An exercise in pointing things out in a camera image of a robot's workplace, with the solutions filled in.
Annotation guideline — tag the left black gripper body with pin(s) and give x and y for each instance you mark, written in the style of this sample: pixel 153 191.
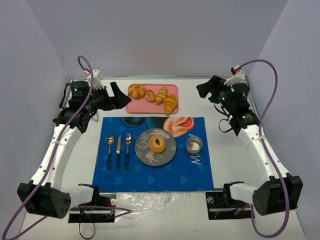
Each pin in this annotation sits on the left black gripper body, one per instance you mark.
pixel 110 99

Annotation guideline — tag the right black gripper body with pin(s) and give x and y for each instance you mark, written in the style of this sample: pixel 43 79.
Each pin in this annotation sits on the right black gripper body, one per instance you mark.
pixel 213 90

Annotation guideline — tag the sugared ring donut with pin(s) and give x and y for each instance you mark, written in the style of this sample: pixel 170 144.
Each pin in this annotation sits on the sugared ring donut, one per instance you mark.
pixel 157 144

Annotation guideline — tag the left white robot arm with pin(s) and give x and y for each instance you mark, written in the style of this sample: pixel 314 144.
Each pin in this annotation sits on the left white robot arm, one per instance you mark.
pixel 43 194

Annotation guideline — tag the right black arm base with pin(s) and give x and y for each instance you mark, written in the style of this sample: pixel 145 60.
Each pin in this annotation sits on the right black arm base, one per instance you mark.
pixel 220 205

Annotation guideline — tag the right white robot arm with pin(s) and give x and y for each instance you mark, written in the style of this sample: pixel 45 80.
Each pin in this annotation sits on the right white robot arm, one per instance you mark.
pixel 279 190

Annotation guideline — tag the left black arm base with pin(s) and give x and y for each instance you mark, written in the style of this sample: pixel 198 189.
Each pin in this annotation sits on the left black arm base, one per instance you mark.
pixel 95 215

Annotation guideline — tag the round pumpkin-shaped bun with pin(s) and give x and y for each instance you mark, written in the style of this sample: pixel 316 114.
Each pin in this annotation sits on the round pumpkin-shaped bun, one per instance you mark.
pixel 136 91

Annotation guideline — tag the pink rectangular tray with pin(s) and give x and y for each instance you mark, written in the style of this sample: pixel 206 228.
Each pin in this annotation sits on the pink rectangular tray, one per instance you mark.
pixel 143 106

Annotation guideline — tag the small sesame bun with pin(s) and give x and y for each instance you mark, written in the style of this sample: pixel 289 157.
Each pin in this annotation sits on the small sesame bun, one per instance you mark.
pixel 150 95

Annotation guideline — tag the large striped croissant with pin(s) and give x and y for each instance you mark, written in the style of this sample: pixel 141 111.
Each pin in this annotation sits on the large striped croissant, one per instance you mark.
pixel 169 103

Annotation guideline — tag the small striped croissant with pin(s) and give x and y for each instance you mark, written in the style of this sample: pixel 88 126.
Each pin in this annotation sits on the small striped croissant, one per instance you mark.
pixel 161 95

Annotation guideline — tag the grey reindeer plate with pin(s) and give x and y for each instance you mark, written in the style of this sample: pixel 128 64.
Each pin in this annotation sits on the grey reindeer plate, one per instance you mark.
pixel 150 158

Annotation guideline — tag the silver metal cup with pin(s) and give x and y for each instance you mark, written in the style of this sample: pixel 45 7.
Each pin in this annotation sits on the silver metal cup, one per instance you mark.
pixel 193 145

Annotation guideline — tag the blue cartoon placemat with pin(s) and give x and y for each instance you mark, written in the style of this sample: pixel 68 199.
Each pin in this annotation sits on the blue cartoon placemat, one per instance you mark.
pixel 184 173

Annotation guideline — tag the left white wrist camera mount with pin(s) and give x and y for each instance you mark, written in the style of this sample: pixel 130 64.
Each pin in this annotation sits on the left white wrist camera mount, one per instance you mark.
pixel 97 76

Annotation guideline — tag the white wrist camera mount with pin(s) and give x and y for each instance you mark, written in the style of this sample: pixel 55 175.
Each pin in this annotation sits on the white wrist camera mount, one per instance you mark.
pixel 97 76
pixel 238 76

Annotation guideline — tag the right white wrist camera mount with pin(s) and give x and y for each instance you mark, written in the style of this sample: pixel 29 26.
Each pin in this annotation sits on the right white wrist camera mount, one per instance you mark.
pixel 238 76

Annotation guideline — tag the gold fork dark handle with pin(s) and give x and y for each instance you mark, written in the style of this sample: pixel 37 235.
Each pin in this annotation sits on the gold fork dark handle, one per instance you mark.
pixel 128 142

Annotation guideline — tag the gold spoon dark handle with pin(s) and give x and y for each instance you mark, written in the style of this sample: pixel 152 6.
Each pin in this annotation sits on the gold spoon dark handle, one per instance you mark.
pixel 110 140

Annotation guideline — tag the gold knife dark handle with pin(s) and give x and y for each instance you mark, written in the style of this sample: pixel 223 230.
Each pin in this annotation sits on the gold knife dark handle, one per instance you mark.
pixel 118 151

